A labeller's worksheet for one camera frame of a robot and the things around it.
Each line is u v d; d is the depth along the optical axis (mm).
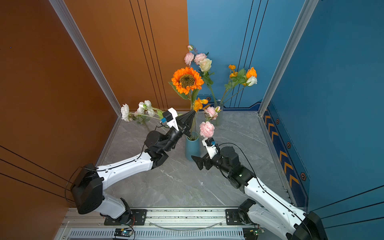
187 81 483
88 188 422
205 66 777
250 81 808
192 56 850
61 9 698
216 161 635
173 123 552
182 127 570
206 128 682
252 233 697
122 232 709
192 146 809
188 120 590
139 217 739
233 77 886
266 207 471
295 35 787
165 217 755
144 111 660
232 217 724
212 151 639
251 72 827
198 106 709
